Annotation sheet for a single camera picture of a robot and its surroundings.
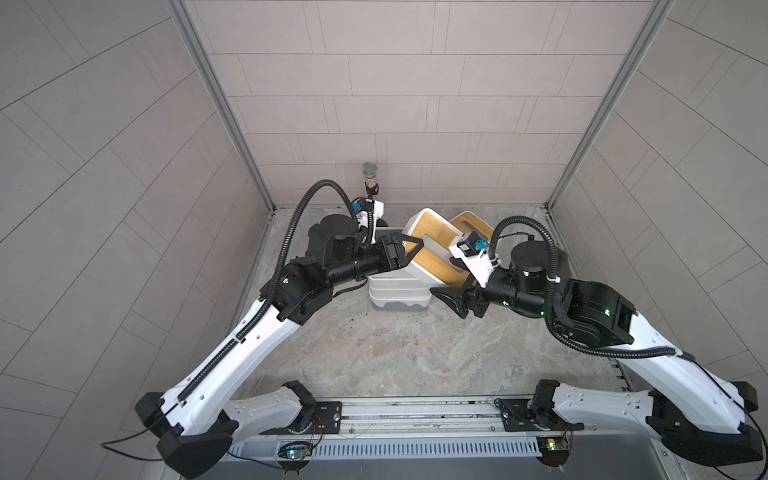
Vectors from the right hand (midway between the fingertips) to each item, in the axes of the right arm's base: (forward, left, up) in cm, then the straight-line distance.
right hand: (442, 277), depth 57 cm
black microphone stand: (+42, +15, -5) cm, 45 cm away
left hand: (+6, +4, +3) cm, 7 cm away
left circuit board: (-23, +33, -31) cm, 51 cm away
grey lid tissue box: (+10, +13, -28) cm, 33 cm away
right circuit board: (-25, -25, -37) cm, 51 cm away
